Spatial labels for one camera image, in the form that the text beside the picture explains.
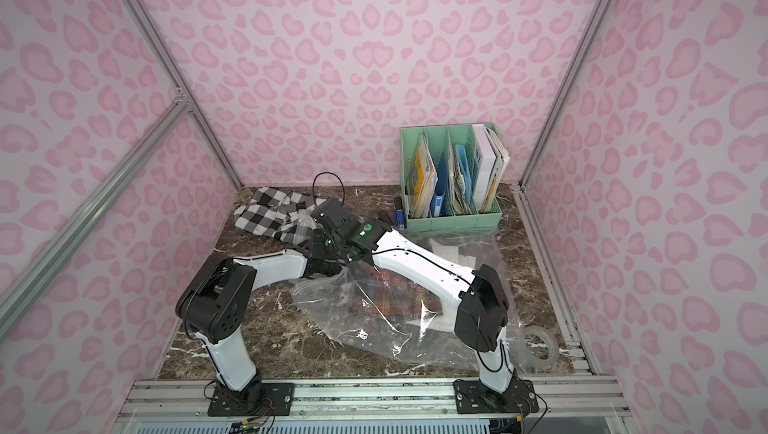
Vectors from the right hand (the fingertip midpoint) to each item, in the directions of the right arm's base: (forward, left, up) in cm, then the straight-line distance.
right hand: (310, 253), depth 76 cm
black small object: (+26, -16, -18) cm, 35 cm away
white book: (+32, -50, +2) cm, 60 cm away
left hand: (+5, -13, -17) cm, 22 cm away
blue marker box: (+26, -22, -20) cm, 40 cm away
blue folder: (+27, -35, -5) cm, 45 cm away
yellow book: (+27, -30, -1) cm, 40 cm away
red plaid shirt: (-2, -18, -19) cm, 26 cm away
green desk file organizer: (+29, -33, +3) cm, 44 cm away
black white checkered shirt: (+26, +19, -18) cm, 37 cm away
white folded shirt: (-9, -35, -19) cm, 41 cm away
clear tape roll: (-14, -62, -20) cm, 67 cm away
